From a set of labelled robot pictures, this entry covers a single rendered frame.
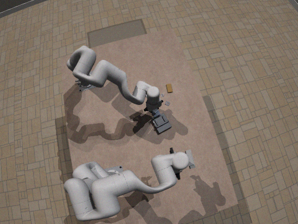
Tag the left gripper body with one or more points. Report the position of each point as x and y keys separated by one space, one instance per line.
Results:
x=153 y=107

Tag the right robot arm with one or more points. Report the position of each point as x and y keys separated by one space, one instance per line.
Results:
x=113 y=184

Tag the tan rectangular plate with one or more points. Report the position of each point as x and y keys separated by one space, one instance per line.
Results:
x=169 y=88

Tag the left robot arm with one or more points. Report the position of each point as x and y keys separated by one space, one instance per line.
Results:
x=83 y=60

